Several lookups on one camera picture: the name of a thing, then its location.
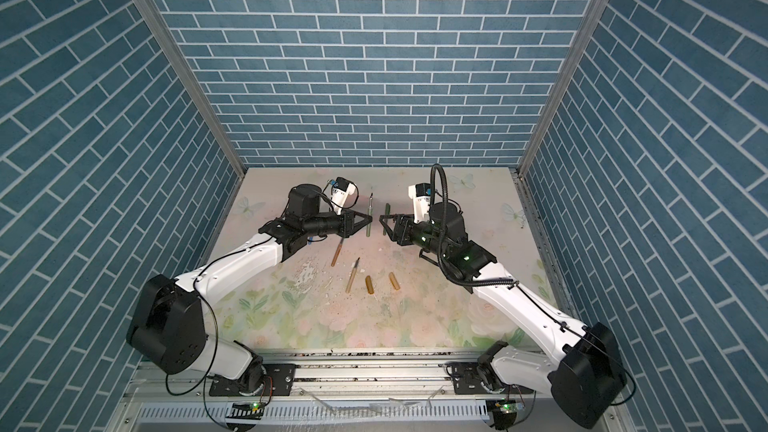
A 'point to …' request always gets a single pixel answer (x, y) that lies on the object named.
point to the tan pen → (352, 276)
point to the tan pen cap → (394, 281)
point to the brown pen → (337, 253)
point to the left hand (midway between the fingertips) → (370, 220)
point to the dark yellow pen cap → (369, 285)
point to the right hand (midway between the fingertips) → (382, 215)
